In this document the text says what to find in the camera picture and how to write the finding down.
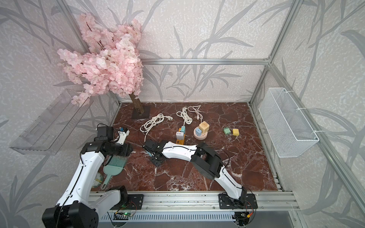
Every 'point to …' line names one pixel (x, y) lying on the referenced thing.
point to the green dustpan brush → (115, 166)
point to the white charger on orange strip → (179, 135)
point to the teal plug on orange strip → (183, 128)
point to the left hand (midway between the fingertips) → (127, 147)
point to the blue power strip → (149, 153)
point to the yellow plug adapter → (235, 132)
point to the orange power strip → (180, 142)
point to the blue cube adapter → (198, 132)
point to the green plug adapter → (226, 130)
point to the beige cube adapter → (204, 127)
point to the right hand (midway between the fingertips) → (157, 159)
